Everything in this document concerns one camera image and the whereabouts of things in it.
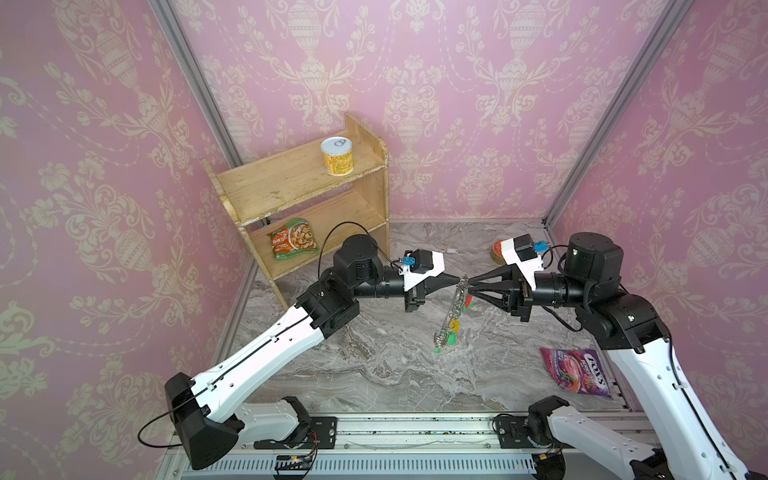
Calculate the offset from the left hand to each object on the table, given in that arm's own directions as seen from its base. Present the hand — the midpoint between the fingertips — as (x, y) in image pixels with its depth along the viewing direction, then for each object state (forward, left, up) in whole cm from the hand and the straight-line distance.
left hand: (455, 281), depth 55 cm
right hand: (0, -4, -1) cm, 4 cm away
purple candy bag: (-4, -39, -36) cm, 53 cm away
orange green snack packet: (+26, +40, -18) cm, 51 cm away
